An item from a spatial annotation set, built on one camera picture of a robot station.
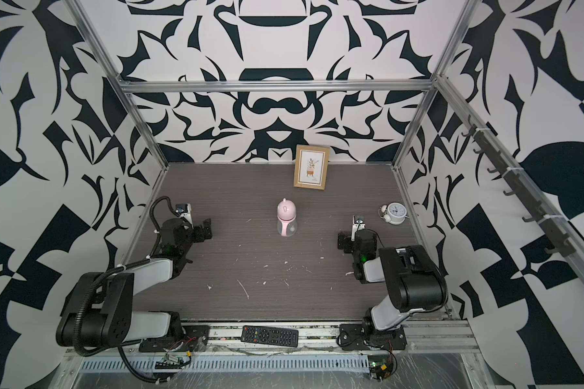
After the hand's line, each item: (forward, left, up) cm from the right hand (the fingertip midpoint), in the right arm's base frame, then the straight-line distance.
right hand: (354, 228), depth 96 cm
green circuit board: (-44, -1, -3) cm, 44 cm away
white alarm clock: (+6, -16, +1) cm, 18 cm away
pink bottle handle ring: (-3, +27, +9) cm, 29 cm away
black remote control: (-36, +31, 0) cm, 48 cm away
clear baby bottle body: (0, +25, +1) cm, 25 cm away
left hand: (+1, +61, +7) cm, 62 cm away
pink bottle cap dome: (-2, +26, +16) cm, 31 cm away
